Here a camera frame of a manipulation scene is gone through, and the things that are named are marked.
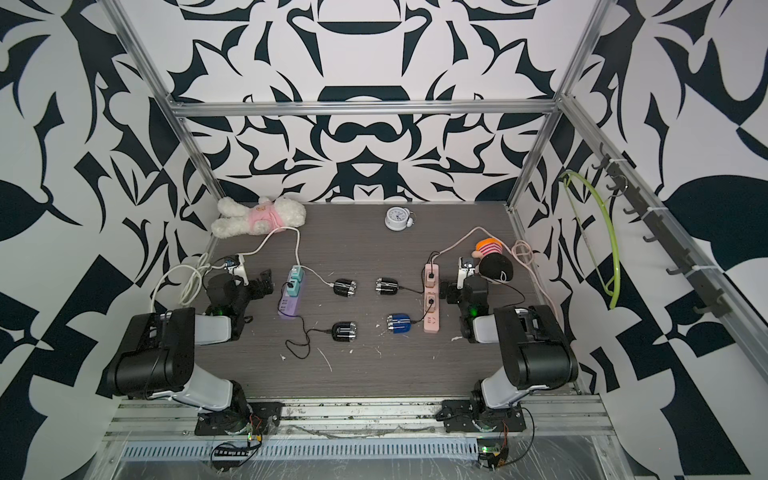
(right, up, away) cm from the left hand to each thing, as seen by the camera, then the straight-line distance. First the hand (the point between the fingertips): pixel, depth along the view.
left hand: (250, 268), depth 94 cm
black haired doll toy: (+75, +1, -2) cm, 75 cm away
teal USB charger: (+15, -1, -2) cm, 15 cm away
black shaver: (+29, -6, 0) cm, 30 cm away
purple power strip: (+14, -11, -4) cm, 18 cm away
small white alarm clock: (+47, +17, +17) cm, 53 cm away
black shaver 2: (+42, -5, 0) cm, 42 cm away
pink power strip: (+55, -8, -7) cm, 56 cm away
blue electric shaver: (+46, -15, -7) cm, 49 cm away
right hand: (+65, -1, +1) cm, 65 cm away
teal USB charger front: (+15, -6, -4) cm, 16 cm away
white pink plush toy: (0, +17, +11) cm, 20 cm away
